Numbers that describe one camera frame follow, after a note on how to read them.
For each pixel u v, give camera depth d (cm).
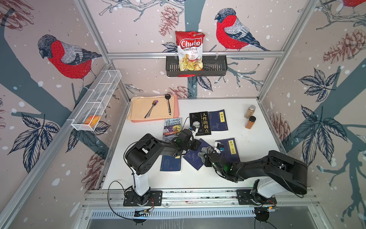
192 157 88
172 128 100
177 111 112
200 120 105
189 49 81
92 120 64
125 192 75
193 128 86
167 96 122
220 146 76
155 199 73
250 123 97
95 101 78
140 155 50
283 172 44
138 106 118
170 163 86
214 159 63
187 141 77
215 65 95
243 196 73
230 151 89
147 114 110
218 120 106
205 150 85
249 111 103
